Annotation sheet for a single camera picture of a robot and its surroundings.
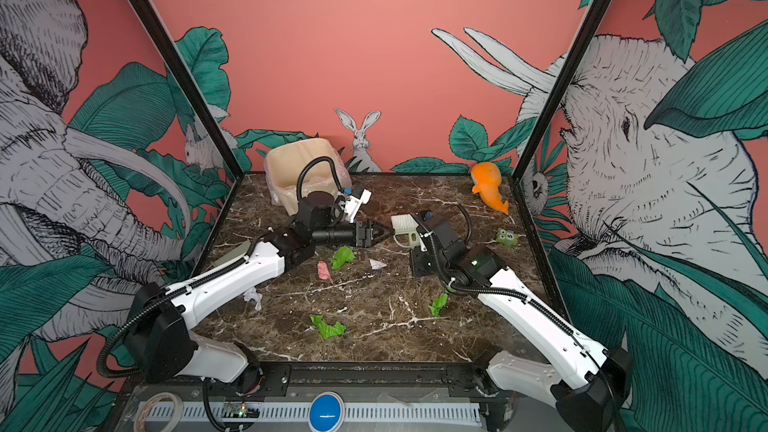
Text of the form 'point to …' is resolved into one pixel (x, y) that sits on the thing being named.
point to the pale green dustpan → (239, 253)
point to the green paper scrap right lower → (439, 303)
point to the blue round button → (326, 412)
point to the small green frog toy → (507, 237)
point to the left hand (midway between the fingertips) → (389, 230)
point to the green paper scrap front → (326, 329)
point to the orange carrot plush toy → (487, 177)
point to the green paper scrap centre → (342, 255)
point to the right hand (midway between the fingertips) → (409, 252)
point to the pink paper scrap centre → (323, 271)
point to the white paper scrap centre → (377, 264)
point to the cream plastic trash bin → (293, 171)
